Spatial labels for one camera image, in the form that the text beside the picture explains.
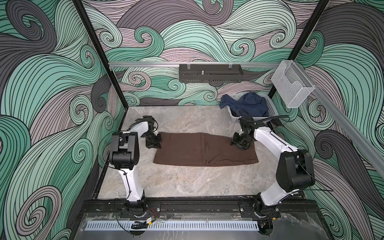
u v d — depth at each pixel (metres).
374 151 0.51
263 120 0.63
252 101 1.14
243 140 0.75
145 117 0.84
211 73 0.96
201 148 0.95
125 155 0.53
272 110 1.07
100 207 0.75
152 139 0.85
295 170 0.45
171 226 0.70
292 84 0.79
